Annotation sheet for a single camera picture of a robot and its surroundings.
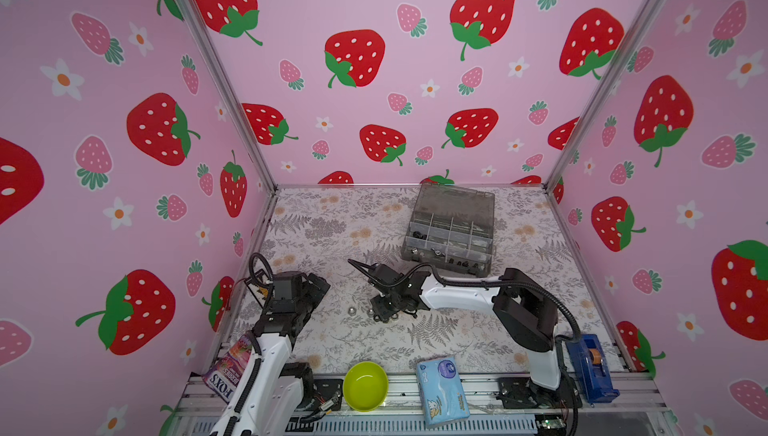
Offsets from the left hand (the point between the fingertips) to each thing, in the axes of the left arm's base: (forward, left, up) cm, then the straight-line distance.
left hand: (318, 287), depth 85 cm
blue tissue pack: (-26, -34, -1) cm, 43 cm away
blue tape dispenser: (-19, -71, -2) cm, 74 cm away
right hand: (-3, -17, -6) cm, 18 cm away
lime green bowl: (-24, -15, -8) cm, 29 cm away
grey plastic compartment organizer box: (+25, -42, -4) cm, 49 cm away
